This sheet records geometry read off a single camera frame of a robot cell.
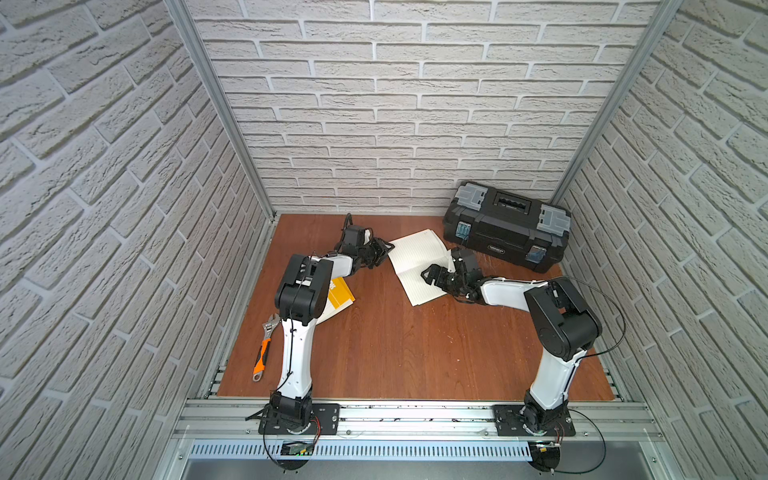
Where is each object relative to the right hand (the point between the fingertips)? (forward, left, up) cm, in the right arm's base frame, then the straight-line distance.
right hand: (432, 277), depth 98 cm
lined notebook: (+15, +5, -7) cm, 18 cm away
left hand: (+12, +11, +4) cm, 17 cm away
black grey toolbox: (+9, -27, +13) cm, 31 cm away
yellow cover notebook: (-7, +31, +3) cm, 32 cm away
